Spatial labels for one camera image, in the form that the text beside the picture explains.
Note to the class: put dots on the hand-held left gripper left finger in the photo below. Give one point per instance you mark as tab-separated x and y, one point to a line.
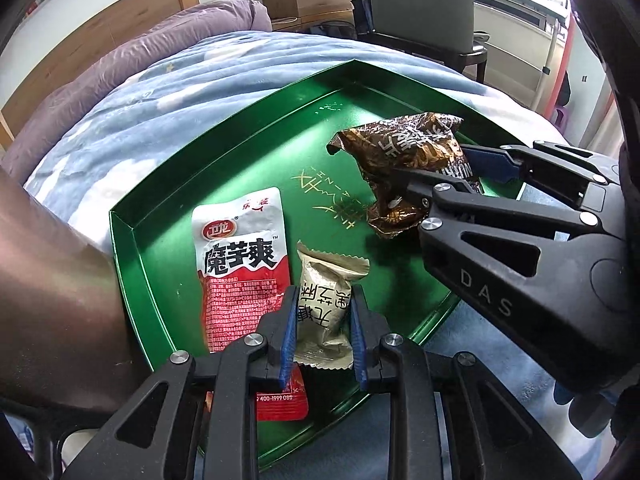
289	340

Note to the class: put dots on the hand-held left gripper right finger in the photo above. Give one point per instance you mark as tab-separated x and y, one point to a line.
357	350

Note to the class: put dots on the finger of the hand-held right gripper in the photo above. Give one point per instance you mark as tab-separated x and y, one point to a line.
480	260
492	162

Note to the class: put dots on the beige candy packet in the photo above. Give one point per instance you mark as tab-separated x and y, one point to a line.
322	305

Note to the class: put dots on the red and white snack packet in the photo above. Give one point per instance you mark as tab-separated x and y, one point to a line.
240	260

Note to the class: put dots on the brown snack packet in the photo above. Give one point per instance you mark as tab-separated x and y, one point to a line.
400	145

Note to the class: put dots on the green tray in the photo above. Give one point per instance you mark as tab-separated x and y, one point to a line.
240	150

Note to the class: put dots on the person's right hand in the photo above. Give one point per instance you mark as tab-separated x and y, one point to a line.
585	405

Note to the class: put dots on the white desk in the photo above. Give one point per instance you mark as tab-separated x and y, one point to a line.
520	15

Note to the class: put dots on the black chair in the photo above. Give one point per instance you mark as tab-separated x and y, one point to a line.
420	5

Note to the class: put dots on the black bag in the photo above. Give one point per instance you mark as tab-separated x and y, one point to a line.
362	10

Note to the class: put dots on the blue cloud-print blanket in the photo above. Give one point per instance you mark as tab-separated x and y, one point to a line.
175	110

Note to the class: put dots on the purple duvet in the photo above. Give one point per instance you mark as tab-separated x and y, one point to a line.
125	45

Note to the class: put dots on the wooden headboard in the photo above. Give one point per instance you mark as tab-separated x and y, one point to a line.
115	15

